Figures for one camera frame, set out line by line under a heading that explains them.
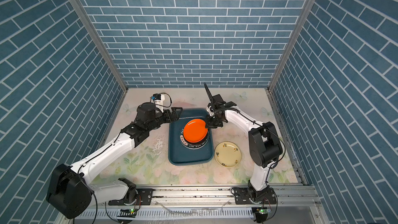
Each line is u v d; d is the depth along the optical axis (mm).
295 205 726
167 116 696
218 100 748
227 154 869
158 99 705
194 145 880
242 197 734
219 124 828
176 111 718
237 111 601
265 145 486
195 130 908
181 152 869
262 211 715
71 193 394
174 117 707
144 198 740
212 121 805
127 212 722
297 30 869
